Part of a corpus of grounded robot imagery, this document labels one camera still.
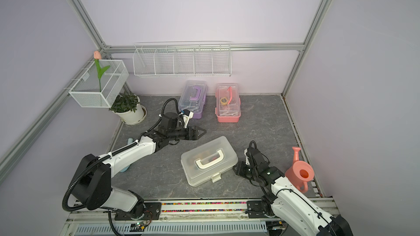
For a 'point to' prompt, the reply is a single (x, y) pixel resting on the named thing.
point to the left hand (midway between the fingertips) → (201, 132)
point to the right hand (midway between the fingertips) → (235, 167)
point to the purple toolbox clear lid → (192, 96)
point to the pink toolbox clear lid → (227, 100)
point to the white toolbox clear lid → (207, 161)
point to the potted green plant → (127, 105)
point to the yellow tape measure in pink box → (223, 101)
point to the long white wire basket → (182, 59)
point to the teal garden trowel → (130, 140)
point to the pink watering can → (299, 173)
